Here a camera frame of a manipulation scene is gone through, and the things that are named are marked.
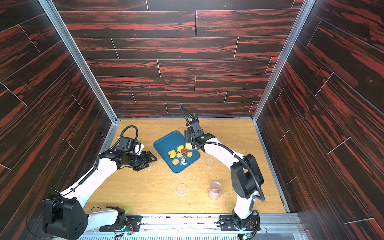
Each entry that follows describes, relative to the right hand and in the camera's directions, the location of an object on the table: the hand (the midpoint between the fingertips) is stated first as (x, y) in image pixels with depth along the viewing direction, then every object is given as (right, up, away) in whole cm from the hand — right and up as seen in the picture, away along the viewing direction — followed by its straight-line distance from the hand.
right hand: (192, 132), depth 91 cm
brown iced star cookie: (-6, -13, +8) cm, 16 cm away
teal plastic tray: (-17, -8, +19) cm, 27 cm away
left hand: (-22, -16, -9) cm, 29 cm away
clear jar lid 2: (-7, -33, -5) cm, 34 cm away
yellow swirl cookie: (-9, -15, +7) cm, 19 cm away
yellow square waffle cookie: (-14, -14, +7) cm, 21 cm away
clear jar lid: (+11, -20, +5) cm, 23 cm away
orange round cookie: (-2, -15, +7) cm, 16 cm away
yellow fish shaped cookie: (-9, -11, +10) cm, 17 cm away
